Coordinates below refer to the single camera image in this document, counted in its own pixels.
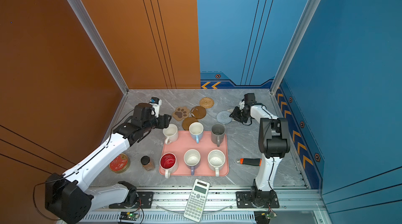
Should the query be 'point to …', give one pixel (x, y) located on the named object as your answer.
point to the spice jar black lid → (147, 163)
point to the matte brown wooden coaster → (187, 121)
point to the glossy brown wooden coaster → (198, 112)
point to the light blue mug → (196, 130)
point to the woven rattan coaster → (207, 102)
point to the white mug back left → (171, 132)
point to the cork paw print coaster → (181, 113)
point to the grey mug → (218, 133)
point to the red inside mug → (168, 164)
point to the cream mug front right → (216, 160)
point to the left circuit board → (129, 216)
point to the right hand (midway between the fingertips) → (231, 116)
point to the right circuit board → (264, 217)
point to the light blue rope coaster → (223, 117)
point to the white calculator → (196, 202)
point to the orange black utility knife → (251, 161)
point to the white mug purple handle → (192, 158)
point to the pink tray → (183, 143)
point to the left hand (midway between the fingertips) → (166, 114)
